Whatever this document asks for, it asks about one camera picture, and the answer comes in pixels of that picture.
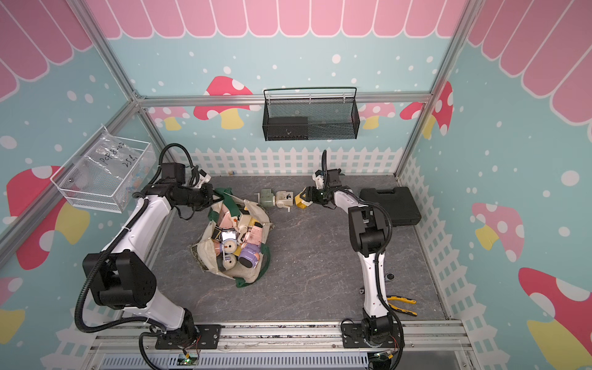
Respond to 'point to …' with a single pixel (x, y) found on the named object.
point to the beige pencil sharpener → (284, 199)
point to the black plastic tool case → (400, 203)
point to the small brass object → (230, 173)
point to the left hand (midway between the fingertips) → (222, 199)
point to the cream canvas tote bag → (234, 240)
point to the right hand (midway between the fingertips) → (305, 195)
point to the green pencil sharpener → (267, 197)
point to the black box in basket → (287, 128)
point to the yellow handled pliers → (399, 310)
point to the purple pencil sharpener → (250, 255)
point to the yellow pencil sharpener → (298, 201)
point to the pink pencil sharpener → (255, 236)
